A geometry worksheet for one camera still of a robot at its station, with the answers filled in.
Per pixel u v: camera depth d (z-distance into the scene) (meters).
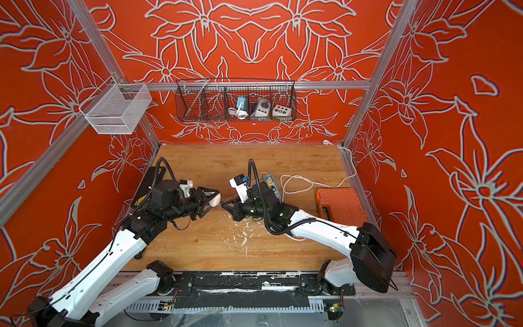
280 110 0.94
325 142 1.21
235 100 1.00
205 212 0.69
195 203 0.63
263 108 0.91
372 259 0.40
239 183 0.65
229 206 0.70
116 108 0.89
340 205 0.88
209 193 0.69
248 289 0.73
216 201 0.70
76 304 0.39
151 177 1.09
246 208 0.65
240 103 0.83
